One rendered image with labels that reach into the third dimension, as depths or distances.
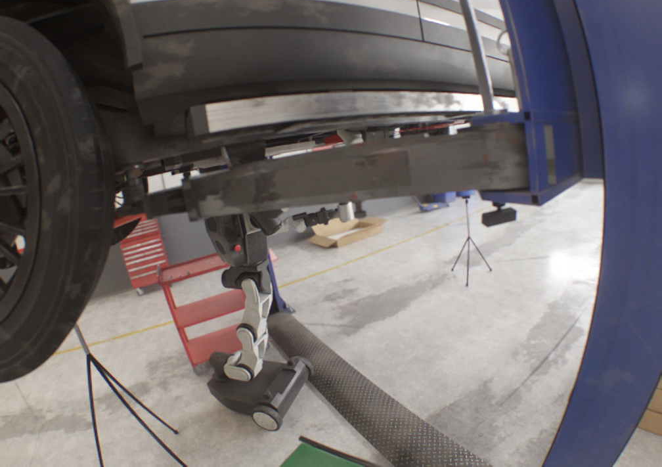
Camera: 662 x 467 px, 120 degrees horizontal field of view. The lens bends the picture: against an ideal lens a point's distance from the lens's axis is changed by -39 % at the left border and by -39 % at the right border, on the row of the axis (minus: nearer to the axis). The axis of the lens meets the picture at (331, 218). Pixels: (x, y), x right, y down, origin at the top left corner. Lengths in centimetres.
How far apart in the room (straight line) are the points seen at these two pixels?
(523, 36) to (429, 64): 53
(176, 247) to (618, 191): 557
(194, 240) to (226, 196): 502
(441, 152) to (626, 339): 53
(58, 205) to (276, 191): 40
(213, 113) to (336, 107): 25
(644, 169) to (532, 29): 30
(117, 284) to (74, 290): 521
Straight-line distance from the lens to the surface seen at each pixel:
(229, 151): 107
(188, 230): 561
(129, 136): 98
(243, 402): 215
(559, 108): 58
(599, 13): 65
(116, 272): 579
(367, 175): 49
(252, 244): 161
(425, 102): 85
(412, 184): 48
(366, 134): 139
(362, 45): 83
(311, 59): 74
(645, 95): 62
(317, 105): 65
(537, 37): 56
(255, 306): 177
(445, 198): 771
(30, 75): 68
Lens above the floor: 154
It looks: 11 degrees down
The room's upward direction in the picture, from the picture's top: 10 degrees counter-clockwise
